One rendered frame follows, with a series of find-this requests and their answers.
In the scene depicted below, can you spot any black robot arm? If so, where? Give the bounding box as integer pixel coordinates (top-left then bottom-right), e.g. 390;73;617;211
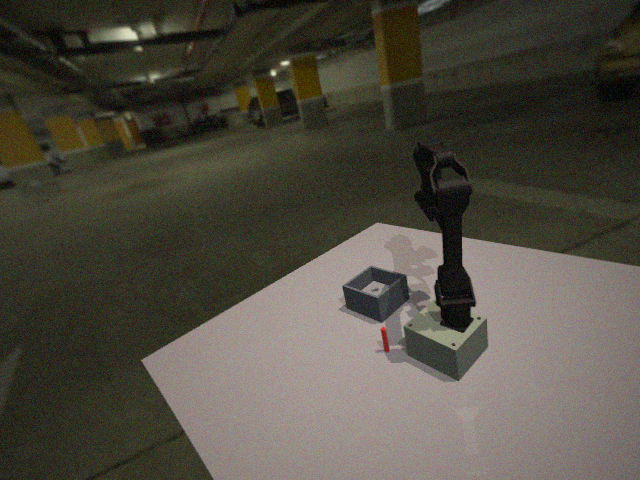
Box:
413;138;477;333

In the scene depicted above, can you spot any dark red peg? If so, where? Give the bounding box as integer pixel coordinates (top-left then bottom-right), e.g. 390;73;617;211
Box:
381;327;389;353

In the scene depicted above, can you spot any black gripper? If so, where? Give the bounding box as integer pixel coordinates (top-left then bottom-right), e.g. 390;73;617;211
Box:
414;184;442;229

